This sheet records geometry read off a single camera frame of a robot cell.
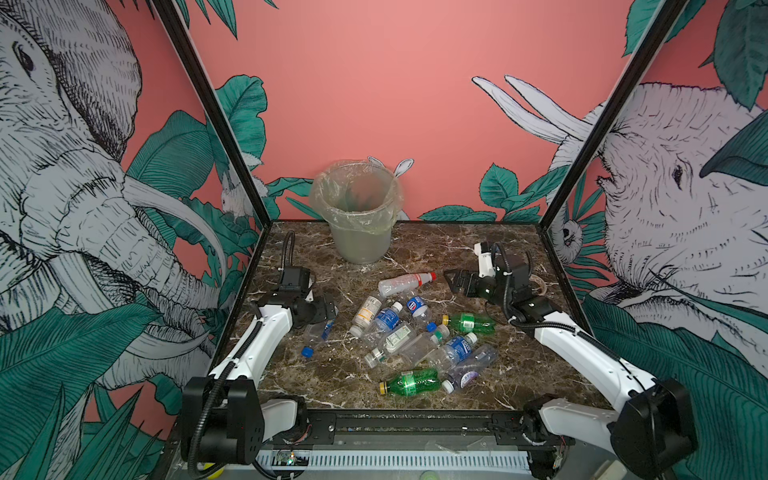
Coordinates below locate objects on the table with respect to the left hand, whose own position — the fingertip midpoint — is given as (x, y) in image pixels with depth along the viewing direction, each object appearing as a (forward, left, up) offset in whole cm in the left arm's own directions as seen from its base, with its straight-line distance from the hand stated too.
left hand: (320, 308), depth 85 cm
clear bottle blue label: (-3, -19, -4) cm, 20 cm away
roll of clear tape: (+11, -74, -8) cm, 75 cm away
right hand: (+4, -38, +12) cm, 40 cm away
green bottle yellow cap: (-4, -43, -5) cm, 44 cm away
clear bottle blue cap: (-10, +4, -7) cm, 13 cm away
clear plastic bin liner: (+47, -10, +1) cm, 49 cm away
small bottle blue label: (+2, -29, -4) cm, 29 cm away
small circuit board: (-35, +5, -9) cm, 37 cm away
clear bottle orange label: (-1, -13, -5) cm, 13 cm away
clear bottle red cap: (+11, -25, -6) cm, 28 cm away
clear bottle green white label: (-10, -21, -5) cm, 23 cm away
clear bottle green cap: (-10, -29, -10) cm, 32 cm away
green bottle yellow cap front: (-21, -26, -4) cm, 33 cm away
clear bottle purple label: (-13, -47, -9) cm, 49 cm away
